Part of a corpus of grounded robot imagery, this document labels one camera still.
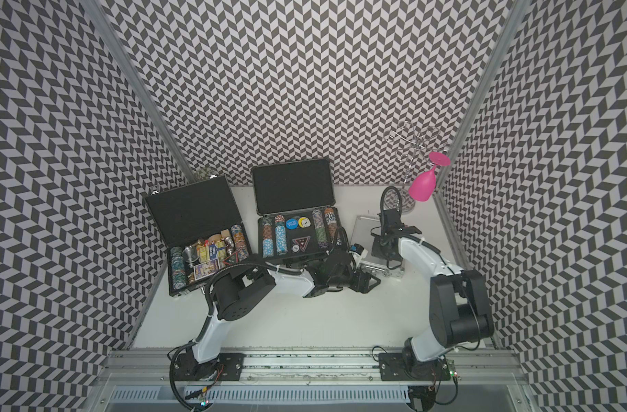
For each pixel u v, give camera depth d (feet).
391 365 2.42
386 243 2.13
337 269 2.38
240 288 1.74
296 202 3.51
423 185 2.86
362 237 3.20
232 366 2.37
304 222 3.25
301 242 3.10
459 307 1.45
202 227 3.17
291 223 3.24
